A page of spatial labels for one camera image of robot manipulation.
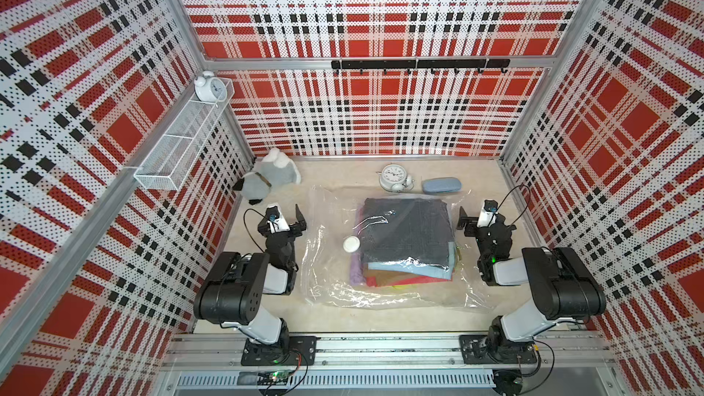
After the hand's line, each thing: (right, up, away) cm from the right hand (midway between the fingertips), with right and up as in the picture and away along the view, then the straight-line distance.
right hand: (477, 207), depth 92 cm
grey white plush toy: (-75, +14, +15) cm, 78 cm away
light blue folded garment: (-25, -15, -17) cm, 34 cm away
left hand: (-64, 0, -2) cm, 64 cm away
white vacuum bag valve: (-43, -11, -9) cm, 45 cm away
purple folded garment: (-41, -20, -7) cm, 46 cm away
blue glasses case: (-8, +7, +17) cm, 20 cm away
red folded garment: (-32, -19, -15) cm, 40 cm away
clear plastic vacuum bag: (-28, -11, -14) cm, 34 cm away
